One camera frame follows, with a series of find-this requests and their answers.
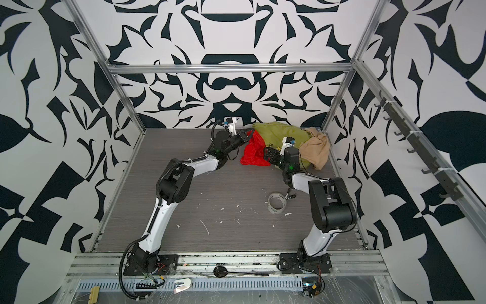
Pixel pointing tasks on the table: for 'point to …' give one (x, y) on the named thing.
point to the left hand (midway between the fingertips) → (257, 124)
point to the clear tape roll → (276, 202)
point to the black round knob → (220, 272)
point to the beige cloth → (316, 149)
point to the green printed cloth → (274, 132)
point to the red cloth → (254, 153)
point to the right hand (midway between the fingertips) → (272, 148)
